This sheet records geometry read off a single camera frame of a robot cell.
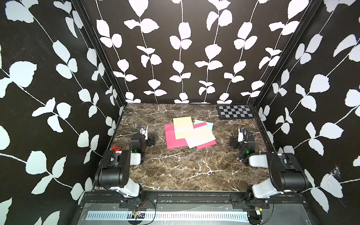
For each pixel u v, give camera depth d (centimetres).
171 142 98
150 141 86
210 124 108
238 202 73
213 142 98
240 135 84
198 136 102
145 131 78
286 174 45
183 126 108
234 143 86
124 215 70
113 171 45
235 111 114
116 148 94
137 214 70
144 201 73
